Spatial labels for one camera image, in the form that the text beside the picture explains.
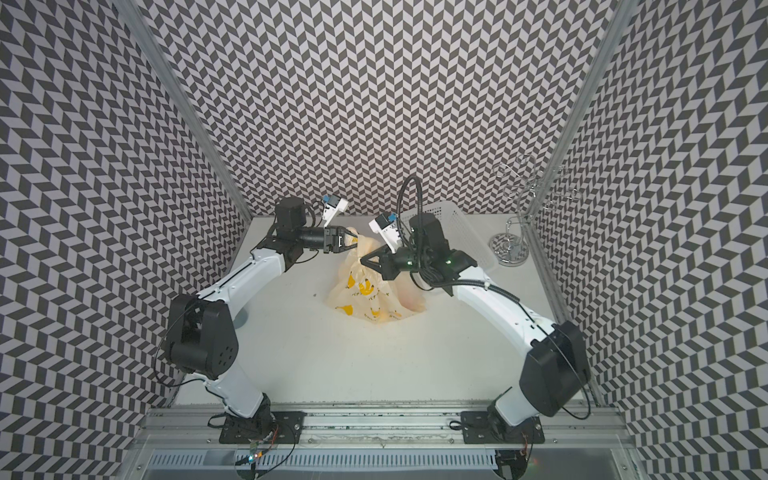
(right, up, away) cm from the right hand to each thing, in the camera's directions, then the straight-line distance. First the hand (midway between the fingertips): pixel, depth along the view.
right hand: (364, 267), depth 72 cm
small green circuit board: (-24, -42, -5) cm, 48 cm away
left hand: (0, +6, +3) cm, 7 cm away
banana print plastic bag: (0, -6, -2) cm, 7 cm away
